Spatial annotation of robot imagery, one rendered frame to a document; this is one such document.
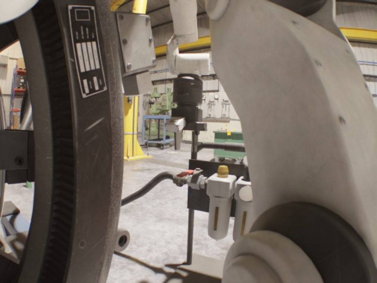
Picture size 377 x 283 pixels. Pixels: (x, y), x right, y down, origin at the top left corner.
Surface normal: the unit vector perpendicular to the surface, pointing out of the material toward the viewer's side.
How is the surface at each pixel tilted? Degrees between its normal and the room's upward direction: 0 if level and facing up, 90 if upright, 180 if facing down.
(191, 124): 90
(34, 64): 106
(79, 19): 90
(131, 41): 90
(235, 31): 111
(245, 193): 90
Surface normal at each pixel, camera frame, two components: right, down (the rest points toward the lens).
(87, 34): 0.91, 0.07
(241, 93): -0.82, 0.37
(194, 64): -0.18, 0.07
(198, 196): -0.42, 0.06
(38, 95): 0.23, 0.26
